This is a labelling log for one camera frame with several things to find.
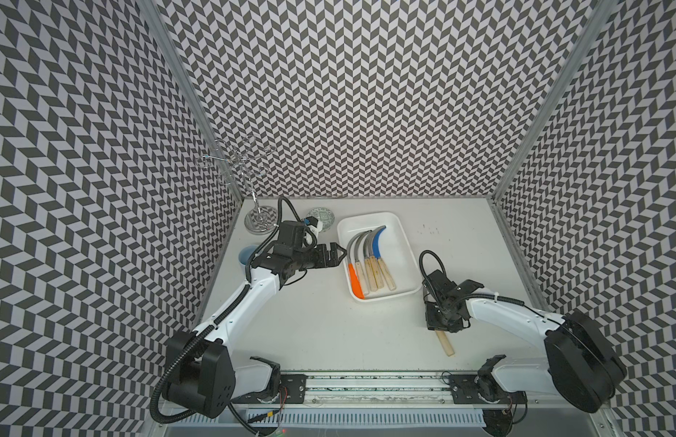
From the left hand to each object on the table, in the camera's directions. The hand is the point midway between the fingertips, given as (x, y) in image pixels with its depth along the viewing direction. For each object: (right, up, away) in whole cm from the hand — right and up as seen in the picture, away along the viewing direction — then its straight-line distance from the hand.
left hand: (334, 256), depth 81 cm
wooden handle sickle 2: (+11, -6, +15) cm, 20 cm away
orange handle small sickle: (+6, -9, +13) cm, 17 cm away
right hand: (+31, -23, +2) cm, 39 cm away
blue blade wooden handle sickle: (+16, -5, +17) cm, 24 cm away
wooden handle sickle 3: (+34, -26, +1) cm, 42 cm away
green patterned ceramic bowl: (-6, +13, +27) cm, 31 cm away
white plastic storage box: (+22, 0, +22) cm, 31 cm away
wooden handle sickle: (+14, -5, +15) cm, 21 cm away
